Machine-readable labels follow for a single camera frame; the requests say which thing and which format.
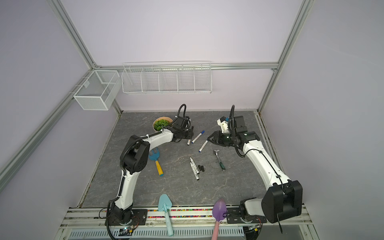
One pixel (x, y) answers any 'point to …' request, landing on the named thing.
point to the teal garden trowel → (165, 202)
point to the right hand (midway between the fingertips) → (211, 140)
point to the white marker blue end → (202, 132)
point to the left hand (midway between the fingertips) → (192, 134)
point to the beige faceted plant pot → (165, 118)
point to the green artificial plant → (159, 124)
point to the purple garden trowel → (219, 210)
